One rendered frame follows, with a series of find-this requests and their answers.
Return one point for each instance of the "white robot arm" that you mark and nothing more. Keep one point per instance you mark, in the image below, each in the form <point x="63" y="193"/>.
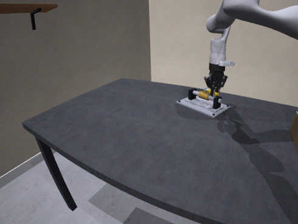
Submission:
<point x="284" y="21"/>

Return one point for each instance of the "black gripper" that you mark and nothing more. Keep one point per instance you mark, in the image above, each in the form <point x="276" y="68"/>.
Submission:
<point x="217" y="78"/>

